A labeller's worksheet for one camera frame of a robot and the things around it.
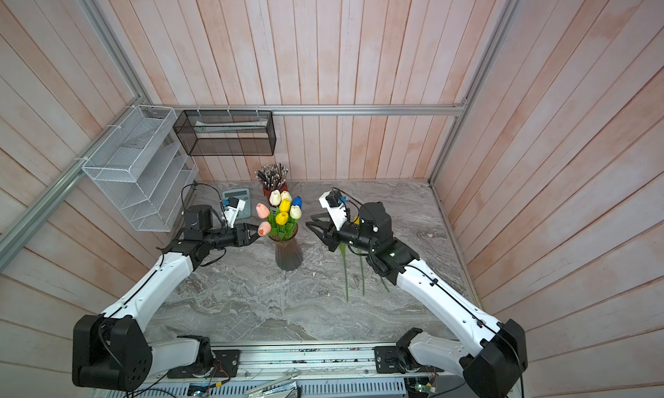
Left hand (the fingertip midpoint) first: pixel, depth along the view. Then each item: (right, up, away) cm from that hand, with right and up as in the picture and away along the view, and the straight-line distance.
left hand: (263, 234), depth 80 cm
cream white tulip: (+8, +12, -4) cm, 15 cm away
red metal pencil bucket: (-4, +14, +22) cm, 26 cm away
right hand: (+16, +5, -11) cm, 20 cm away
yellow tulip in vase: (+8, +9, -6) cm, 13 cm away
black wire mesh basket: (-21, +40, +26) cm, 52 cm away
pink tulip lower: (+3, +3, -10) cm, 10 cm away
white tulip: (+5, +11, -6) cm, 14 cm away
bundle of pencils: (-1, +21, +19) cm, 28 cm away
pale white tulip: (+11, +7, -7) cm, 15 cm away
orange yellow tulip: (+40, -19, +10) cm, 46 cm away
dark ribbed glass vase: (+6, -9, +15) cm, 19 cm away
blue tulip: (+11, +10, -4) cm, 16 cm away
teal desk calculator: (-18, +14, +35) cm, 42 cm away
